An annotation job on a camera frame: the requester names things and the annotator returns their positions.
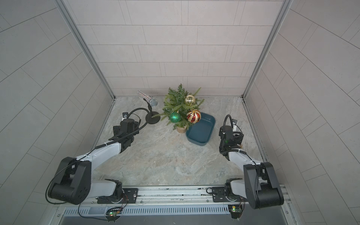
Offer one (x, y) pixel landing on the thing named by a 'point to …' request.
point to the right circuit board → (236, 210)
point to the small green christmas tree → (178, 102)
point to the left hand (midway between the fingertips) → (130, 123)
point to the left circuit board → (113, 213)
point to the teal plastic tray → (199, 133)
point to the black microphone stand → (148, 118)
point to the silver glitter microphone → (152, 101)
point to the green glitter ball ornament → (175, 116)
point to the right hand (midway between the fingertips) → (231, 128)
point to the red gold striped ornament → (194, 116)
